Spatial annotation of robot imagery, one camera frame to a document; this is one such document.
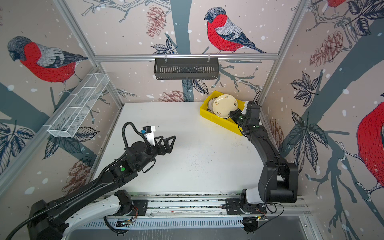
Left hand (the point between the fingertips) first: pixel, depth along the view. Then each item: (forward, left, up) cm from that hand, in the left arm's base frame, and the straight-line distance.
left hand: (172, 135), depth 71 cm
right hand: (+20, -32, -3) cm, 38 cm away
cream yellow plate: (+24, -29, -3) cm, 38 cm away
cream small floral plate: (+37, -22, -19) cm, 48 cm away
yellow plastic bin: (+21, -35, -18) cm, 44 cm away
